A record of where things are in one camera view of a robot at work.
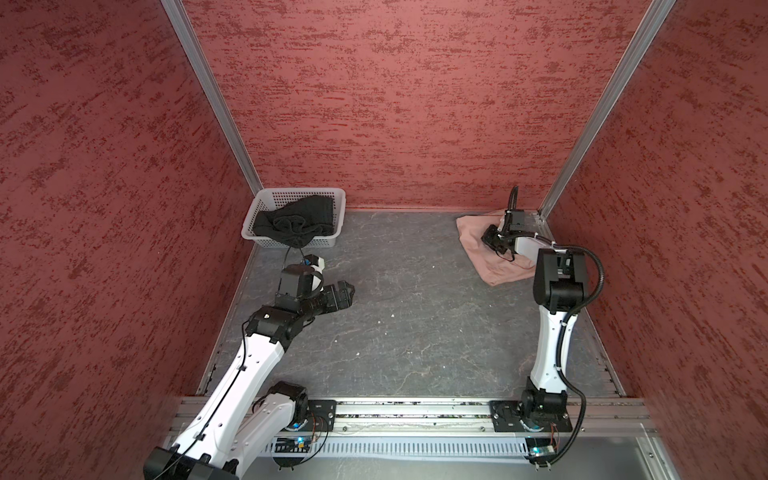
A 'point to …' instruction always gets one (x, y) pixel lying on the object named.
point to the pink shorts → (493, 266)
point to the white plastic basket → (270, 198)
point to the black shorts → (298, 222)
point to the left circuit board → (298, 444)
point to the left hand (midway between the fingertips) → (340, 298)
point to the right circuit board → (540, 450)
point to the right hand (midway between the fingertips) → (481, 239)
